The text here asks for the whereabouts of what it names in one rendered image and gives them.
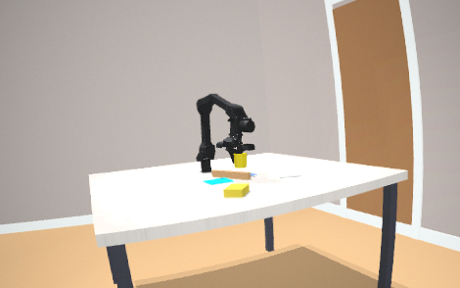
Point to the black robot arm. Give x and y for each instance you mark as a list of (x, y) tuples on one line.
[(239, 121)]

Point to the light brown wooden plank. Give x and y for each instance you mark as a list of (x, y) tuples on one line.
[(231, 174)]

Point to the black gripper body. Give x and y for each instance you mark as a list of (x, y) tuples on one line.
[(247, 147)]

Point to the yellow cup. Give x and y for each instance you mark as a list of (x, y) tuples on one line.
[(240, 160)]

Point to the yellow rectangular block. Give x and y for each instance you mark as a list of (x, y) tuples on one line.
[(236, 190)]

